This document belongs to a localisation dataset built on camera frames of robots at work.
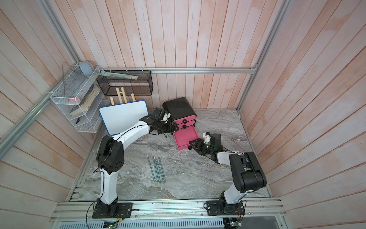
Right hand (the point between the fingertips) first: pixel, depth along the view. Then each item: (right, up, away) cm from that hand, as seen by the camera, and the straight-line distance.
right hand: (191, 143), depth 92 cm
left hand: (-12, +9, +2) cm, 15 cm away
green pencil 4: (-20, -15, -3) cm, 26 cm away
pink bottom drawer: (-5, +4, +7) cm, 10 cm away
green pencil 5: (-19, -16, -4) cm, 25 cm away
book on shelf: (-61, +32, -6) cm, 69 cm away
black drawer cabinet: (-8, +24, +5) cm, 25 cm away
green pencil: (-26, -15, -3) cm, 30 cm away
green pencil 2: (-22, -16, -4) cm, 28 cm away
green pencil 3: (-21, -16, -5) cm, 27 cm away
